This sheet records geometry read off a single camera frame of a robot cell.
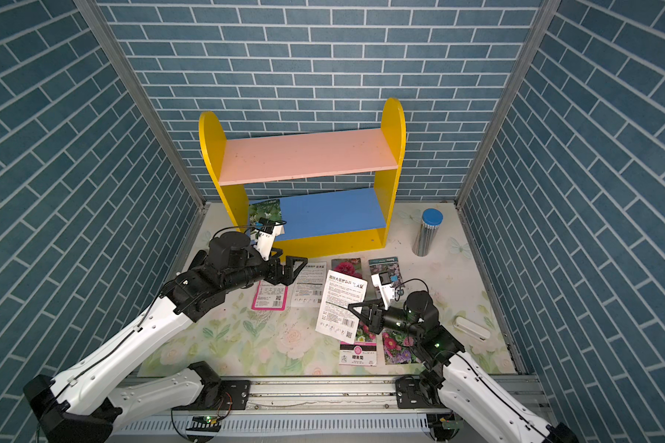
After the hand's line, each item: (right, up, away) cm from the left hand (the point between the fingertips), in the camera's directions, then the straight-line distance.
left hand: (302, 258), depth 69 cm
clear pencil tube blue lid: (+40, +10, +22) cm, 46 cm away
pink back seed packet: (-15, -16, +23) cm, 31 cm away
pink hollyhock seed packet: (+12, -7, +31) cm, 34 cm away
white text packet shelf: (+8, -17, +3) cm, 19 cm away
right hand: (+13, -14, +1) cm, 19 cm away
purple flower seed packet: (+27, -7, +30) cm, 41 cm away
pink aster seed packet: (+16, -30, +13) cm, 36 cm away
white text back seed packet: (-2, -14, +24) cm, 28 cm away
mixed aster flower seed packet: (+27, -29, +13) cm, 42 cm away
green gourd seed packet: (-17, +14, +30) cm, 37 cm away
